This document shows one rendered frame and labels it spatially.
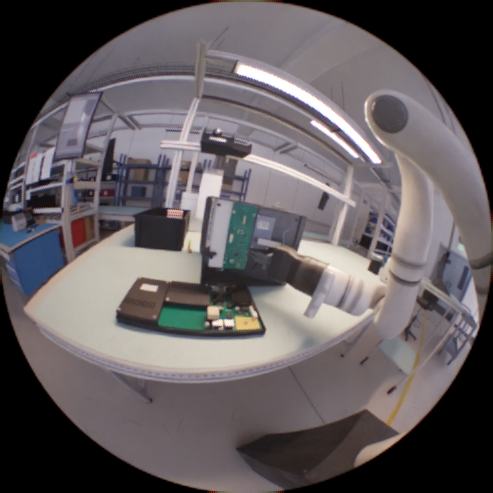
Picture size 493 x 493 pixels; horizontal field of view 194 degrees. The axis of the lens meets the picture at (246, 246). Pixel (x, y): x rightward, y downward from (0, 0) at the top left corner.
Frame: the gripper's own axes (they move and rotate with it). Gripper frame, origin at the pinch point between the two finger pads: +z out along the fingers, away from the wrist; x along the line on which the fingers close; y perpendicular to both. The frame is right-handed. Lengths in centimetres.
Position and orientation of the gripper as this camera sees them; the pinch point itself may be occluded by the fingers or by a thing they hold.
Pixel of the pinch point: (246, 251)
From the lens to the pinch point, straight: 34.3
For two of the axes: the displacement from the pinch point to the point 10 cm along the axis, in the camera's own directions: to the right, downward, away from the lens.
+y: 6.4, -1.0, 7.6
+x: 2.0, -9.4, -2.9
